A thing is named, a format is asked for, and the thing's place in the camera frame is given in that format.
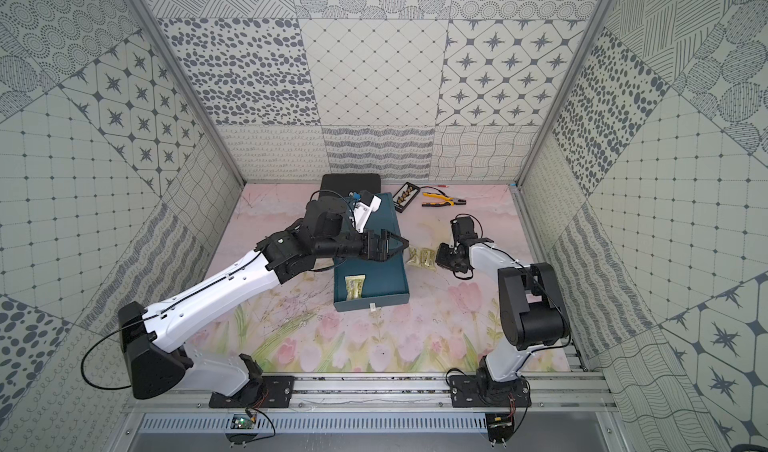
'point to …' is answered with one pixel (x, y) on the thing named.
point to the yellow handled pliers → (450, 201)
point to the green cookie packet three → (427, 258)
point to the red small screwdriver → (443, 186)
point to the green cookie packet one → (354, 286)
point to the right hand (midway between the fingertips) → (442, 263)
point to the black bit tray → (404, 196)
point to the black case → (354, 182)
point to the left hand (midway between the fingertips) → (399, 235)
